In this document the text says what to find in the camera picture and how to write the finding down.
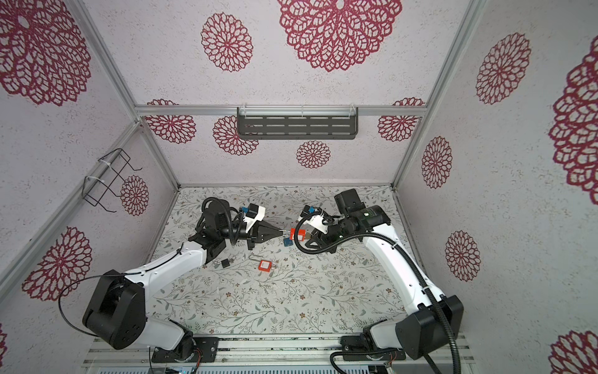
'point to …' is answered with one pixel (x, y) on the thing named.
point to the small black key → (225, 263)
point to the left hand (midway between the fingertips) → (280, 234)
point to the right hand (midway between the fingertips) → (312, 235)
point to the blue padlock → (287, 242)
